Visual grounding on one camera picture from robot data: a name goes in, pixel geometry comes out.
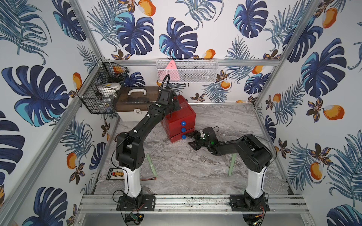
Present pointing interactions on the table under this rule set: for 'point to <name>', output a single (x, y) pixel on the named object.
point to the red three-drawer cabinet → (185, 110)
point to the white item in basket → (109, 89)
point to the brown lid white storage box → (132, 102)
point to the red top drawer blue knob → (182, 122)
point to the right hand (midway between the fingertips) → (185, 137)
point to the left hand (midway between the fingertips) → (176, 102)
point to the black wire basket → (100, 93)
